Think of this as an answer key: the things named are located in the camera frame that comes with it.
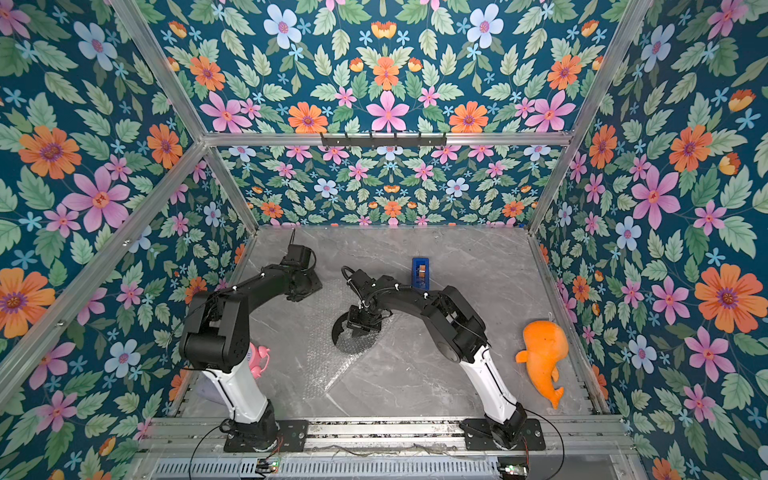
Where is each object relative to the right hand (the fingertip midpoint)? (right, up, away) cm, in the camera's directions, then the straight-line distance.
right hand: (357, 327), depth 92 cm
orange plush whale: (+54, -2, -12) cm, 55 cm away
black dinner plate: (-2, -4, -4) cm, 6 cm away
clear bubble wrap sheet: (-8, -8, -6) cm, 13 cm away
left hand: (-14, +13, +7) cm, 20 cm away
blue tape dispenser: (+21, +16, +7) cm, 27 cm away
